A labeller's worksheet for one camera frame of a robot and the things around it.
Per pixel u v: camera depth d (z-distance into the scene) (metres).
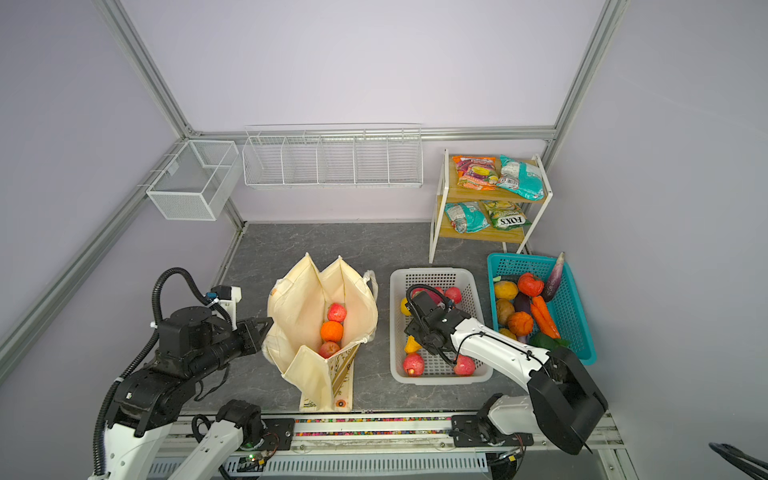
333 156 1.00
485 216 0.98
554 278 0.94
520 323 0.83
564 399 0.41
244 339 0.56
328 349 0.82
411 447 0.73
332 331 0.85
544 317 0.92
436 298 0.76
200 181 1.00
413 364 0.79
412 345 0.84
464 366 0.79
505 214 0.97
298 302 0.77
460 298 0.94
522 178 0.81
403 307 0.92
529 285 0.92
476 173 0.83
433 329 0.62
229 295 0.59
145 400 0.41
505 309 0.91
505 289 0.94
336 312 0.89
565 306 0.91
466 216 0.96
